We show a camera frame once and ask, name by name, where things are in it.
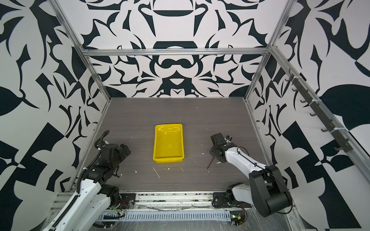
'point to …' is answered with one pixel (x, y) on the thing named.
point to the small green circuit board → (237, 217)
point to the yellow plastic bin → (168, 144)
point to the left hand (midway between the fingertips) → (122, 148)
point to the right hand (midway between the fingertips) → (215, 151)
